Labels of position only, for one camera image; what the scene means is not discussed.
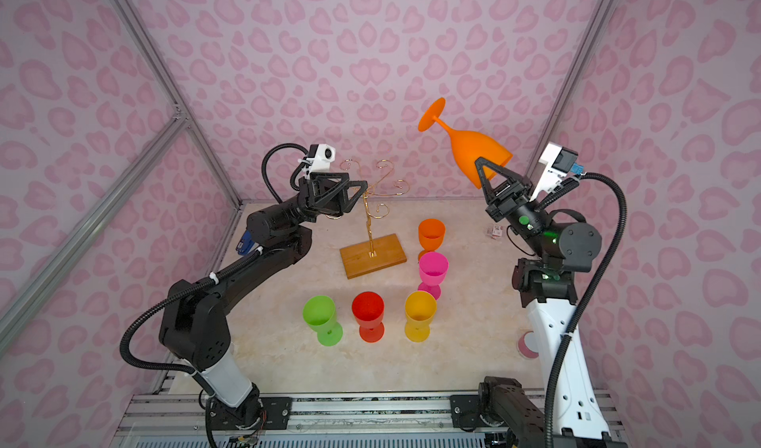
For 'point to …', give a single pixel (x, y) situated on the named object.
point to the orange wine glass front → (431, 234)
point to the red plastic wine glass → (368, 308)
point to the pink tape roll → (523, 348)
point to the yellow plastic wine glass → (419, 310)
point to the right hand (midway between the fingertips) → (473, 168)
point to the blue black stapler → (246, 244)
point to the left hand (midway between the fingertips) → (352, 189)
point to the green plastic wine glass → (319, 312)
